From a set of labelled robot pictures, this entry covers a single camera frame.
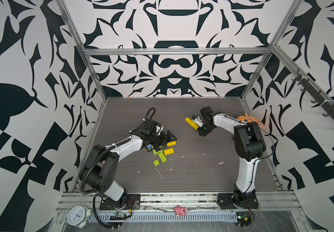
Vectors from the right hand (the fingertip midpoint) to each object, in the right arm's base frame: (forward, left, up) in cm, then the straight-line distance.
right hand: (202, 129), depth 101 cm
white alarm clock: (-49, +65, +5) cm, 82 cm away
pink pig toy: (-47, +19, +2) cm, 51 cm away
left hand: (-13, +21, +9) cm, 27 cm away
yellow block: (+3, +6, +2) cm, 8 cm away
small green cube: (-23, +31, 0) cm, 39 cm away
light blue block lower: (-22, +33, +21) cm, 45 cm away
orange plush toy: (+3, -29, +8) cm, 30 cm away
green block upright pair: (-18, +32, +3) cm, 36 cm away
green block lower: (-20, +27, 0) cm, 33 cm away
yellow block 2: (-11, +22, +1) cm, 24 cm away
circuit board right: (-50, -13, -2) cm, 52 cm away
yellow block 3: (-16, +23, 0) cm, 28 cm away
